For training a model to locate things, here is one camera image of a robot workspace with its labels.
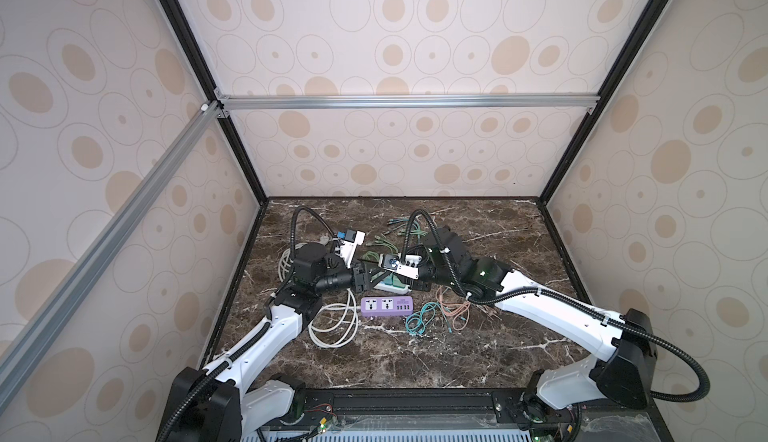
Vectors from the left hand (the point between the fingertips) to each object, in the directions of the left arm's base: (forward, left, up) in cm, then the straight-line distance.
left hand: (393, 271), depth 71 cm
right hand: (+5, -2, -1) cm, 5 cm away
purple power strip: (0, +2, -22) cm, 22 cm away
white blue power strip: (+6, +1, -21) cm, 22 cm away
